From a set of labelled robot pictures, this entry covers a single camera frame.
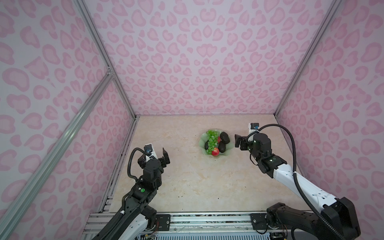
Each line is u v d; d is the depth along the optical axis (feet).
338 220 1.29
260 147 1.98
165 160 2.36
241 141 2.37
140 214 2.05
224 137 3.21
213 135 3.12
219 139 3.19
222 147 3.21
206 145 3.15
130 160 1.65
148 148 2.09
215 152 3.12
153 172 1.83
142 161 2.23
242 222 2.46
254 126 2.27
